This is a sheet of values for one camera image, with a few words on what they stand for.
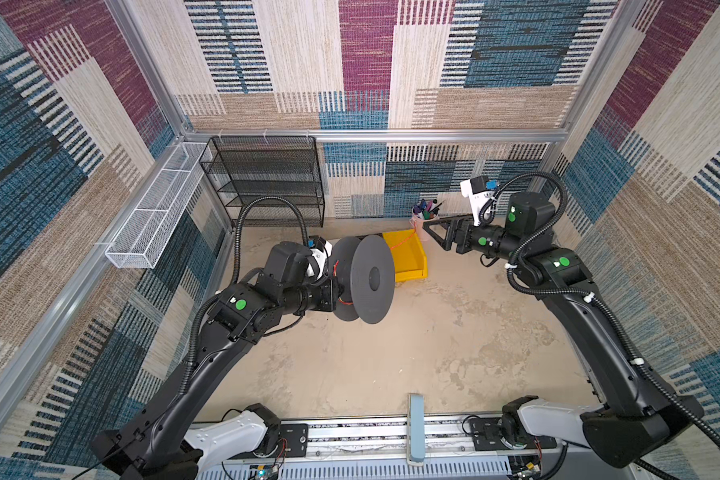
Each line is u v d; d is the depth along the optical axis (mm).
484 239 557
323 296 566
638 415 379
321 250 595
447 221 576
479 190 559
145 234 717
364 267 648
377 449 730
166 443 374
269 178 1087
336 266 638
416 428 739
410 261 1049
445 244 584
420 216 1064
